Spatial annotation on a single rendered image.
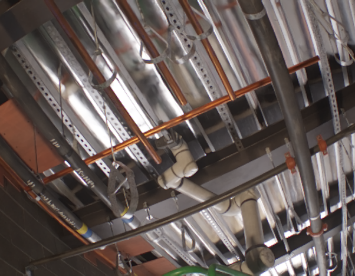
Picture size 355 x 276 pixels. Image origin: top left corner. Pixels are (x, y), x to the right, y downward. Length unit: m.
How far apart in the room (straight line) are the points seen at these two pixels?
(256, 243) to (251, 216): 0.26
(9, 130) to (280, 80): 1.73
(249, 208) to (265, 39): 1.61
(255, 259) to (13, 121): 1.64
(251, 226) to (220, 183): 0.50
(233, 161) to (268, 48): 1.78
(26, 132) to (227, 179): 1.34
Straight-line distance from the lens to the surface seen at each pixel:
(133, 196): 2.51
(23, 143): 3.18
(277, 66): 1.95
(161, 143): 2.94
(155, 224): 2.69
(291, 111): 2.16
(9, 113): 3.00
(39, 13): 2.33
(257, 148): 3.56
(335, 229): 5.08
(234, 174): 3.45
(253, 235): 3.08
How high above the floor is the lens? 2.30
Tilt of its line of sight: 42 degrees up
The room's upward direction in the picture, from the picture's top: 17 degrees counter-clockwise
